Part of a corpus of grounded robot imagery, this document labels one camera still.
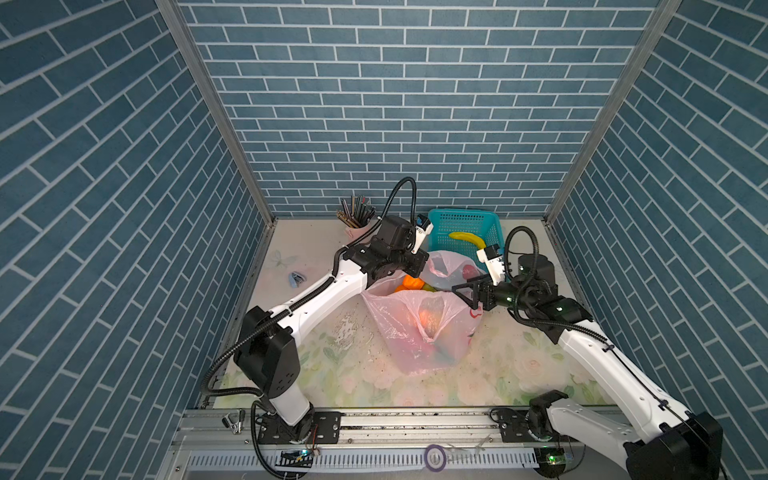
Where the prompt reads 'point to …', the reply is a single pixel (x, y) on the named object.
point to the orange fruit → (410, 283)
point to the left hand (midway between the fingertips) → (427, 256)
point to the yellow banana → (469, 237)
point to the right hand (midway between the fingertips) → (460, 281)
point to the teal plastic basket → (485, 224)
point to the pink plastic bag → (425, 330)
